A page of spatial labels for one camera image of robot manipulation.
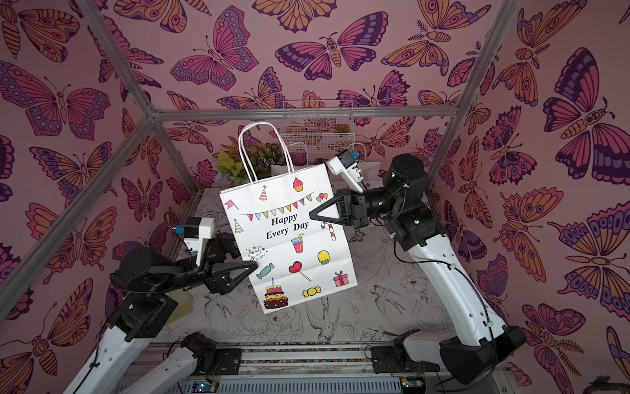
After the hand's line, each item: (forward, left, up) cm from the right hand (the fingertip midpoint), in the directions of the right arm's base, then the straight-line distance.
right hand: (317, 218), depth 48 cm
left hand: (-5, +12, -6) cm, 15 cm away
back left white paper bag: (+44, +17, -26) cm, 54 cm away
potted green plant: (+41, +36, -24) cm, 59 cm away
